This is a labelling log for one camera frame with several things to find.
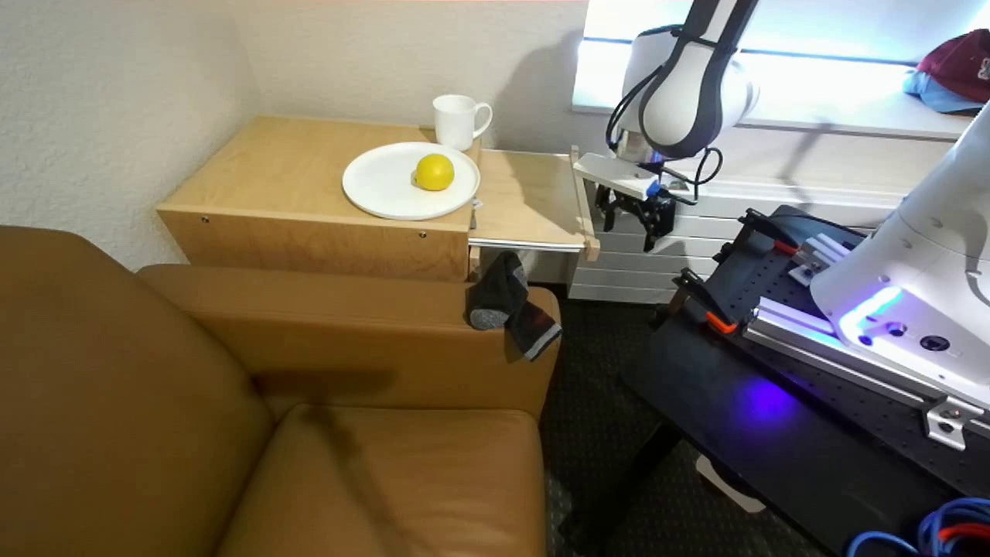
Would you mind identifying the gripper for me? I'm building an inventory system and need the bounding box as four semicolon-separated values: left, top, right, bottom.
596;188;678;254

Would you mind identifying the black clamp with orange tip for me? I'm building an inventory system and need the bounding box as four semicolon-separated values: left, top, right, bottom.
713;207;799;265
670;267;740;337

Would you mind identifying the wooden drawer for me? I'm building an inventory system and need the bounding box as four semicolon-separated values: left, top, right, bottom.
468;145;602;263

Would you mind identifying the dark grey sock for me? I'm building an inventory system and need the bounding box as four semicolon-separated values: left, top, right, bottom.
466;251;531;332
504;299;564;363

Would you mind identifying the yellow lemon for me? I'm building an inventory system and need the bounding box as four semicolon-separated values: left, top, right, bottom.
413;152;456;193

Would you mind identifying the white mug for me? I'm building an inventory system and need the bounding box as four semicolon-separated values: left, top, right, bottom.
432;94;494;152

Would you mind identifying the white plate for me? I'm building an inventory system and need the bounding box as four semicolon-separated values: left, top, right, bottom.
342;141;482;222

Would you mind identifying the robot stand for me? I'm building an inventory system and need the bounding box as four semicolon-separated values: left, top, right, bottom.
571;204;990;557

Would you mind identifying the window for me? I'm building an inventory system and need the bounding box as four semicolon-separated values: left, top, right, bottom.
572;0;990;118

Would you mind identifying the light blue cap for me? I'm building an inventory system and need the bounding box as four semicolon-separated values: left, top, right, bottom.
903;69;985;116

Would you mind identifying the wooden cabinet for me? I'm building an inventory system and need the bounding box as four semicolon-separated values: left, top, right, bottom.
156;115;602;284

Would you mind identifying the maroon cap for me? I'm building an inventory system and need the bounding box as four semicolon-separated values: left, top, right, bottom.
916;29;990;106

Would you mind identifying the brown leather armchair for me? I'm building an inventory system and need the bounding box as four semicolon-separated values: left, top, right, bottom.
0;225;562;557

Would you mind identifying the wooden drawer handle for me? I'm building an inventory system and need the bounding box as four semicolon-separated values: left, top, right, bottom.
569;145;602;263

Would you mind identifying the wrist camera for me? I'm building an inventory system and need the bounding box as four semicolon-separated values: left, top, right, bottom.
574;152;675;203

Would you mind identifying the white wall heater unit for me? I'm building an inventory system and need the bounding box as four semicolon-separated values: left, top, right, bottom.
567;124;957;306

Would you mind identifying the coil of blue cable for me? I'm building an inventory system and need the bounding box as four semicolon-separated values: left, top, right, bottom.
843;497;990;557

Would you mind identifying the red cable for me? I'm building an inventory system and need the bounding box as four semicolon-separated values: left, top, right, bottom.
934;521;990;544

